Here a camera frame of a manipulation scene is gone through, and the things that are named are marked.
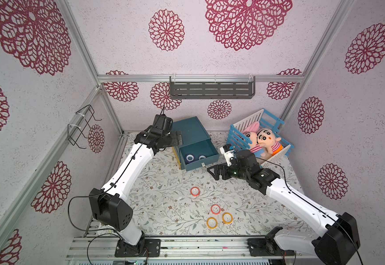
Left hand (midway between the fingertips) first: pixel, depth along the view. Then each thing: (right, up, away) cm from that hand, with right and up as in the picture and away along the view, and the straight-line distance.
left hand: (173, 139), depth 81 cm
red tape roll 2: (+21, -36, +5) cm, 42 cm away
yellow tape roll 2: (+27, -39, +2) cm, 48 cm away
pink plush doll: (+47, +7, +25) cm, 54 cm away
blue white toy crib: (+38, -1, +14) cm, 40 cm away
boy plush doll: (+53, +2, +16) cm, 56 cm away
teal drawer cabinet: (+12, -4, +9) cm, 16 cm away
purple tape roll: (+15, -9, +7) cm, 18 cm away
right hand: (+22, -14, -2) cm, 26 cm away
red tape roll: (+11, -28, +11) cm, 32 cm away
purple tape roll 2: (+8, -10, +6) cm, 14 cm away
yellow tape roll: (+17, -40, 0) cm, 44 cm away
